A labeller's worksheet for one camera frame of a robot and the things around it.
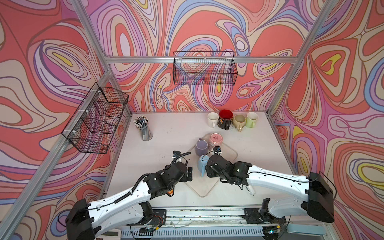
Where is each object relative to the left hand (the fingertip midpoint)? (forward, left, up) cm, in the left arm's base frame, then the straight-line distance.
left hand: (187, 168), depth 78 cm
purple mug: (+15, -8, -4) cm, 18 cm away
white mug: (+41, -17, -4) cm, 44 cm away
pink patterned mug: (+18, -17, 0) cm, 25 cm away
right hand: (-1, -12, -2) cm, 12 cm away
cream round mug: (+37, -36, -4) cm, 51 cm away
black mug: (+36, -25, -1) cm, 44 cm away
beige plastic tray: (-5, -8, -12) cm, 15 cm away
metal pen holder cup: (+27, +29, +6) cm, 40 cm away
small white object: (-8, -34, -9) cm, 36 cm away
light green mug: (+38, -45, -3) cm, 59 cm away
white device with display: (-28, +33, -6) cm, 44 cm away
